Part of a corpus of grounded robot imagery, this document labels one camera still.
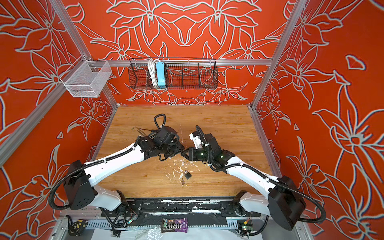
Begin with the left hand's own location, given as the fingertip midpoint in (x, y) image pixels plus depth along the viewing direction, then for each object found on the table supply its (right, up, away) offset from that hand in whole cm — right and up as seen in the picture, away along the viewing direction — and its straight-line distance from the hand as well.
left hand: (185, 147), depth 77 cm
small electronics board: (+29, -35, -8) cm, 47 cm away
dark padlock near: (+1, -17, +6) cm, 18 cm away
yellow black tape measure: (-49, -34, -11) cm, 61 cm away
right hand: (-3, -3, -3) cm, 5 cm away
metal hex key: (-34, +7, +27) cm, 44 cm away
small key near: (-1, -20, +4) cm, 21 cm away
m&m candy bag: (-5, -34, -9) cm, 36 cm away
